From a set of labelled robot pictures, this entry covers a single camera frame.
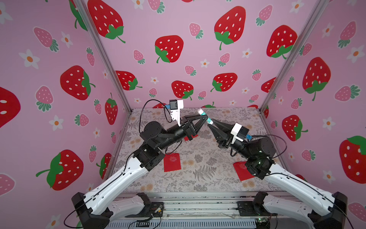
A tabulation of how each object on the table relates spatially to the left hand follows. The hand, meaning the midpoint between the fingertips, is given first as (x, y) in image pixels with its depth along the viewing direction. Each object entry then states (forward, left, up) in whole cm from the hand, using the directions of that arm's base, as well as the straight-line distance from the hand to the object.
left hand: (207, 117), depth 50 cm
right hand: (+1, -4, -3) cm, 5 cm away
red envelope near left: (+6, +18, -49) cm, 52 cm away
